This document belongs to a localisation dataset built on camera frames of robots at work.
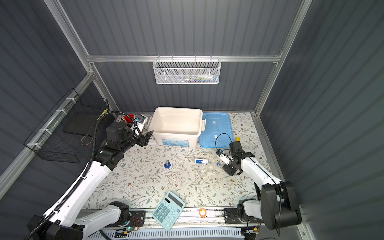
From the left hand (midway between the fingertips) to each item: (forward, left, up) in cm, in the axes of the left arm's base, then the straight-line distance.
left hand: (145, 127), depth 74 cm
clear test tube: (-9, -39, -28) cm, 49 cm away
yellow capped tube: (+9, -56, -26) cm, 62 cm away
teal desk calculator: (-32, -10, -27) cm, 44 cm away
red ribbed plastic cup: (+23, +20, -18) cm, 35 cm away
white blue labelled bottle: (-7, -29, -26) cm, 40 cm away
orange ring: (-35, -29, -29) cm, 54 cm away
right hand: (-12, -47, -26) cm, 55 cm away
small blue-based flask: (-7, -8, -28) cm, 30 cm away
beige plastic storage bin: (+24, -13, -29) cm, 40 cm away
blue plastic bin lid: (+17, -44, -28) cm, 55 cm away
